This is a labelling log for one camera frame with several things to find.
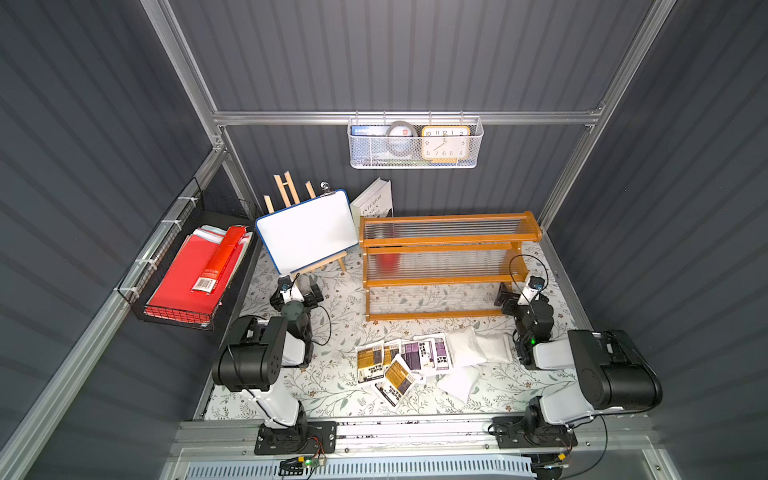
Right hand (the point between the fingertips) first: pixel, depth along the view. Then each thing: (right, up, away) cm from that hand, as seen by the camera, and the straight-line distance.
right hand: (518, 286), depth 90 cm
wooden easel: (-71, +29, -3) cm, 77 cm away
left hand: (-67, +1, 0) cm, 67 cm away
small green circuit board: (-63, -42, -18) cm, 78 cm away
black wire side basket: (-91, +22, -10) cm, 95 cm away
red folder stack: (-89, 0, -22) cm, 91 cm away
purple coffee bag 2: (-29, -19, -6) cm, 35 cm away
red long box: (-81, +9, -17) cm, 83 cm away
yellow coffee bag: (-37, -24, -10) cm, 46 cm away
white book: (-44, +27, +5) cm, 52 cm away
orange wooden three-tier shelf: (-21, +5, +19) cm, 29 cm away
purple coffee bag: (-32, -19, -5) cm, 37 cm away
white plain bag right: (-8, -18, -2) cm, 20 cm away
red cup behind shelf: (-40, +6, +17) cm, 44 cm away
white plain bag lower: (-20, -26, -7) cm, 34 cm away
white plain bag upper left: (-17, -18, -3) cm, 25 cm away
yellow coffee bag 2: (-45, -21, -6) cm, 50 cm away
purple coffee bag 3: (-24, -19, -4) cm, 31 cm away
